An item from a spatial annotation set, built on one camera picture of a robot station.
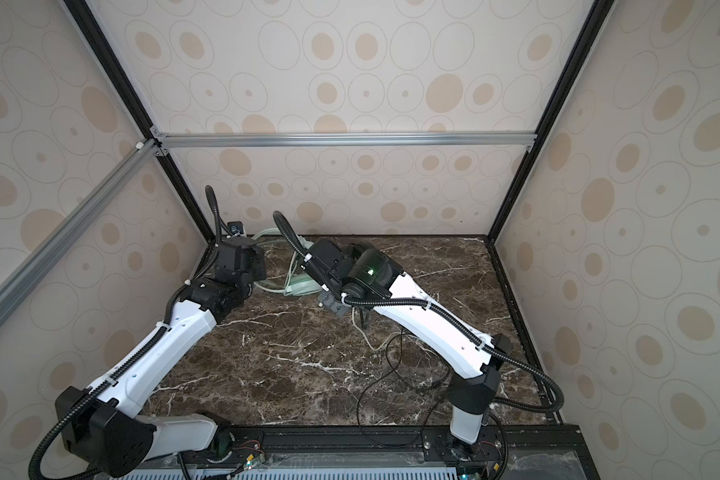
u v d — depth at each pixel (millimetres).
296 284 746
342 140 1760
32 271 568
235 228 645
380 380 849
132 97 814
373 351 899
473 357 421
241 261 577
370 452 732
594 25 691
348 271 446
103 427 373
